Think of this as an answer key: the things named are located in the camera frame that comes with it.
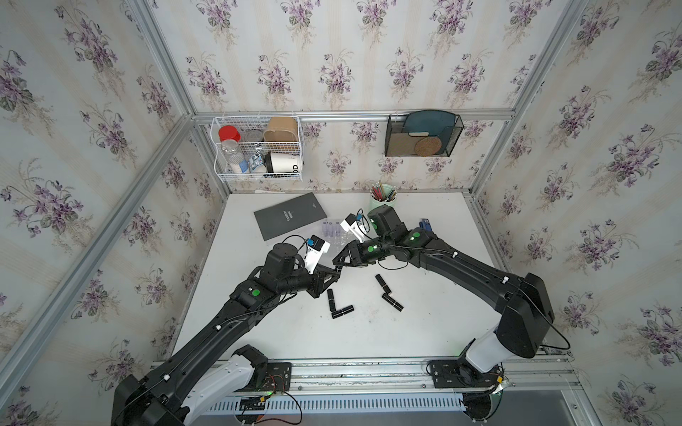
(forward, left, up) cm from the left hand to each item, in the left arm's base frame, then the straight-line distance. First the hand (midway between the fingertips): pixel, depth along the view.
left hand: (341, 279), depth 71 cm
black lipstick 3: (-2, -1, -19) cm, 19 cm away
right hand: (+4, +1, +2) cm, 4 cm away
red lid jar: (+50, +40, +13) cm, 66 cm away
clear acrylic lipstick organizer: (+8, 0, +6) cm, 10 cm away
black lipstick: (+2, +1, +1) cm, 3 cm away
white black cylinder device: (+42, +21, +6) cm, 47 cm away
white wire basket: (+46, +30, +9) cm, 56 cm away
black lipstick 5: (+2, -17, -20) cm, 26 cm away
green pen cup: (+41, -17, -8) cm, 45 cm away
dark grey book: (+37, +21, -17) cm, 46 cm away
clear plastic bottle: (+39, +36, +12) cm, 54 cm away
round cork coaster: (+50, -33, +9) cm, 60 cm away
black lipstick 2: (+2, +3, -20) cm, 20 cm away
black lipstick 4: (+7, -15, -19) cm, 25 cm away
